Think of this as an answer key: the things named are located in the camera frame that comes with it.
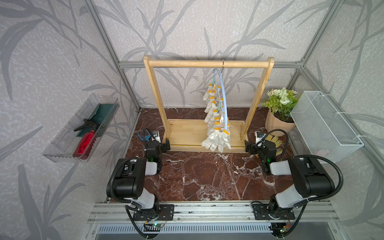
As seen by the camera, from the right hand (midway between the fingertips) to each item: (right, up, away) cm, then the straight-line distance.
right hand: (253, 138), depth 95 cm
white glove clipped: (-28, +28, -7) cm, 41 cm away
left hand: (-60, 0, -1) cm, 60 cm away
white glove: (-25, +1, -19) cm, 32 cm away
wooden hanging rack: (-47, +1, +10) cm, 48 cm away
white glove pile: (-28, +22, -7) cm, 36 cm away
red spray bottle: (-79, +3, -35) cm, 87 cm away
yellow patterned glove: (+19, -4, +5) cm, 20 cm away
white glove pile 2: (-27, +8, -26) cm, 39 cm away
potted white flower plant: (+12, +21, -10) cm, 27 cm away
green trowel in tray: (-80, +12, -27) cm, 85 cm away
